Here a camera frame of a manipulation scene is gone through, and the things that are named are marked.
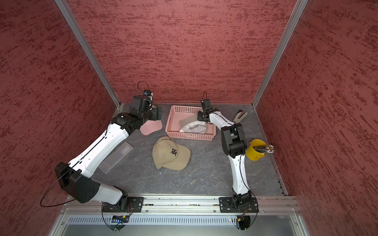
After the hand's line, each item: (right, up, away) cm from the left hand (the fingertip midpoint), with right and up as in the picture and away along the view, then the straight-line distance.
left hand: (152, 111), depth 79 cm
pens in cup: (+63, -20, -2) cm, 66 cm away
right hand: (+29, -4, +28) cm, 40 cm away
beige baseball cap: (+8, -26, +7) cm, 28 cm away
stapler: (+59, -3, +31) cm, 67 cm away
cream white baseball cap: (+22, -9, +27) cm, 36 cm away
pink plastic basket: (+11, 0, +35) cm, 37 cm away
